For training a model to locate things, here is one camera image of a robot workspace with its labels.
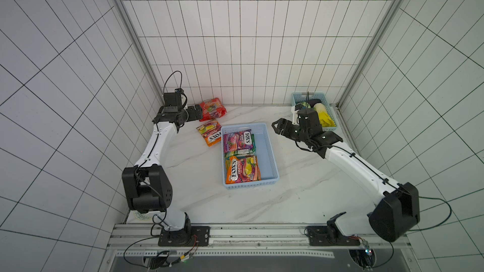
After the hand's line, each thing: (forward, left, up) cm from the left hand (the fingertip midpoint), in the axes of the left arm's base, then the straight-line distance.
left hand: (191, 114), depth 88 cm
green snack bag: (-12, -25, -16) cm, 32 cm away
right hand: (-9, -37, +2) cm, 38 cm away
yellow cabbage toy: (+9, -71, -13) cm, 73 cm away
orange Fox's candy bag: (+3, -7, -19) cm, 20 cm away
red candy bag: (+18, -6, -16) cm, 25 cm away
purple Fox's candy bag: (-6, -22, -14) cm, 27 cm away
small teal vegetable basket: (+29, -60, -16) cm, 69 cm away
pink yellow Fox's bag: (-21, -25, -15) cm, 36 cm away
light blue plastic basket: (-15, -38, -21) cm, 46 cm away
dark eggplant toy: (+24, -68, -15) cm, 73 cm away
